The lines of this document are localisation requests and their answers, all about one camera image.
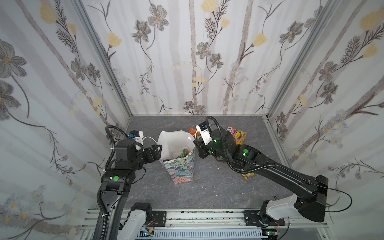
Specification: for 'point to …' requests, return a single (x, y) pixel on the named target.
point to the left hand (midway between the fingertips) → (153, 144)
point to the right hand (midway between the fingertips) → (192, 138)
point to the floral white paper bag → (178, 154)
